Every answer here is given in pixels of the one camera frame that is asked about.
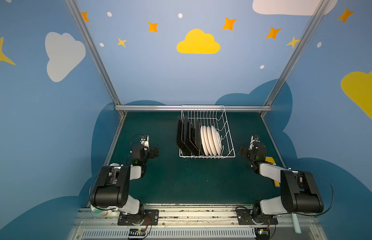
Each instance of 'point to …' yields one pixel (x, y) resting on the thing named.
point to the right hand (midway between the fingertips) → (250, 145)
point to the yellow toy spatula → (271, 160)
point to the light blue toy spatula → (296, 226)
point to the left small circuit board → (137, 232)
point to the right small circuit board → (262, 233)
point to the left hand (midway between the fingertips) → (149, 144)
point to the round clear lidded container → (101, 212)
